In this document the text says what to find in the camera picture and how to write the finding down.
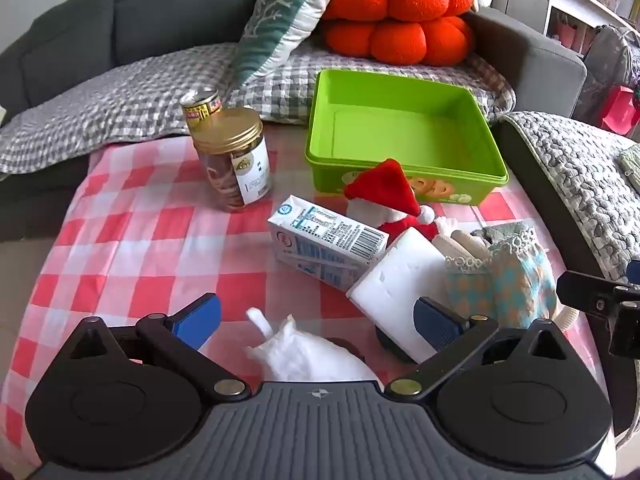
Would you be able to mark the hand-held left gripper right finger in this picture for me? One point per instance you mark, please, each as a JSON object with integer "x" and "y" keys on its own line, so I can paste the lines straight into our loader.
{"x": 435, "y": 327}

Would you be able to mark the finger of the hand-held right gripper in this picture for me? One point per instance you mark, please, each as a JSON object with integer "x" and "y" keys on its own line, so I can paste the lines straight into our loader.
{"x": 590, "y": 300}

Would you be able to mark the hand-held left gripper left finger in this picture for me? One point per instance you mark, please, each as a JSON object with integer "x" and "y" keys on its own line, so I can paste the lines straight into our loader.
{"x": 197, "y": 322}

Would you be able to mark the white sponge block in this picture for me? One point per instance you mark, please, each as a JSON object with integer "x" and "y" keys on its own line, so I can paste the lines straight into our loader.
{"x": 400, "y": 280}

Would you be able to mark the green plastic box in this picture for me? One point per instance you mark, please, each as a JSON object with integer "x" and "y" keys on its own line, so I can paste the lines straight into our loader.
{"x": 400, "y": 130}

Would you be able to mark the red and white checked tablecloth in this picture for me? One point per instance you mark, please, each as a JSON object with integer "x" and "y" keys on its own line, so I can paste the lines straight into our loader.
{"x": 125, "y": 240}

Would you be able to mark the grey textured quilt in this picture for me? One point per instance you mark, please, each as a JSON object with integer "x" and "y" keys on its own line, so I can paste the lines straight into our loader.
{"x": 575, "y": 170}

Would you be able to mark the green fabric pouch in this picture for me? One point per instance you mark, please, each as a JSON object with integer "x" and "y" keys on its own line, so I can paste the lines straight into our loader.
{"x": 631, "y": 167}

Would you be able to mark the white and blue milk carton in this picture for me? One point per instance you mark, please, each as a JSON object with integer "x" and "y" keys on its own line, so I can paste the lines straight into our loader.
{"x": 320, "y": 235}

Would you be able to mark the santa plush doll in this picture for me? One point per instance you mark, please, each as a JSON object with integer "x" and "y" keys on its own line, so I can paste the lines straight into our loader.
{"x": 385, "y": 185}

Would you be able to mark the clear jar with gold lid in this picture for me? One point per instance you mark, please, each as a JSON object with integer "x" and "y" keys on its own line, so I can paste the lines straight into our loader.
{"x": 230, "y": 160}

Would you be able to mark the red bag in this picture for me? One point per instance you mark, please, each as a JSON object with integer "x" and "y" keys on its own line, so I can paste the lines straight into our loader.
{"x": 620, "y": 110}

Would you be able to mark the tin can with yellow label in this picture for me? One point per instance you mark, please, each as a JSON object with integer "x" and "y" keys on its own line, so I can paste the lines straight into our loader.
{"x": 200, "y": 107}

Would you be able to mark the grey checked quilt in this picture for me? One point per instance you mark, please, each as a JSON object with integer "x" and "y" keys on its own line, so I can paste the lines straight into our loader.
{"x": 110, "y": 100}

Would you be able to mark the grey backpack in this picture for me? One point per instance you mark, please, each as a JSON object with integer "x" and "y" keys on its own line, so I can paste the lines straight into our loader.
{"x": 612, "y": 60}

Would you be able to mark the orange pumpkin cushion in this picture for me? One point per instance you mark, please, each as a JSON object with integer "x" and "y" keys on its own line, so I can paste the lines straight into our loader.
{"x": 400, "y": 15}

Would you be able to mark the teal and white cushion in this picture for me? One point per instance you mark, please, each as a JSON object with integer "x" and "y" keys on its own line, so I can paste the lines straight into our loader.
{"x": 280, "y": 15}

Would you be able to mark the grey sofa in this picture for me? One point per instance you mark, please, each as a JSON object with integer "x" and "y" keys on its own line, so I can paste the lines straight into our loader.
{"x": 150, "y": 5}

